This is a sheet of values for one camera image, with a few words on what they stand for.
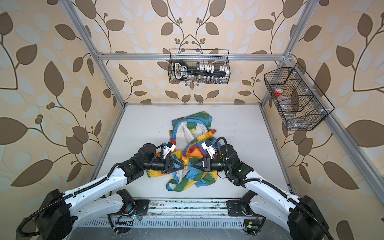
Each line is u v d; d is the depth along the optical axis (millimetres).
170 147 721
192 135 961
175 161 704
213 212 737
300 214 400
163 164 667
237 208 723
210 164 642
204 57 907
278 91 805
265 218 706
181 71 840
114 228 691
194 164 722
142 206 742
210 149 706
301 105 731
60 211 403
